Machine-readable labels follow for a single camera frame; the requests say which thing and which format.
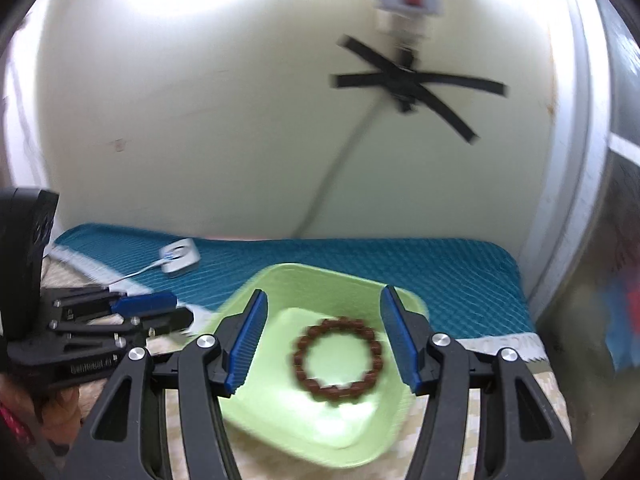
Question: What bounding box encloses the brown bead bracelet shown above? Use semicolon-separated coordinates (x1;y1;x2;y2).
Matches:
290;315;385;403

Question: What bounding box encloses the green plastic tray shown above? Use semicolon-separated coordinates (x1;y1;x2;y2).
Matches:
196;262;429;468

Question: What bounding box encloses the left hand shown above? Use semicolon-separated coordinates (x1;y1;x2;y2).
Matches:
1;374;81;445

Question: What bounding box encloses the beige zigzag patterned blanket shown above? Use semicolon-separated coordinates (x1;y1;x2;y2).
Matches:
39;259;574;480

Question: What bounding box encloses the white charger device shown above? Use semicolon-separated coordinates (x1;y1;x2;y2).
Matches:
160;238;201;275

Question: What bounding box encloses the teal quilted mat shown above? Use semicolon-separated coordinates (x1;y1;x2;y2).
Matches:
52;222;537;339

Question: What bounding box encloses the black tape cross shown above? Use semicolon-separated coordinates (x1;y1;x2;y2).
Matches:
331;36;508;144

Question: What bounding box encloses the grey wall cable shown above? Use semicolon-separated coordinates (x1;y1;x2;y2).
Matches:
293;98;386;238

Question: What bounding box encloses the white door frame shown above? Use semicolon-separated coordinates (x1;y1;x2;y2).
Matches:
520;0;612;320

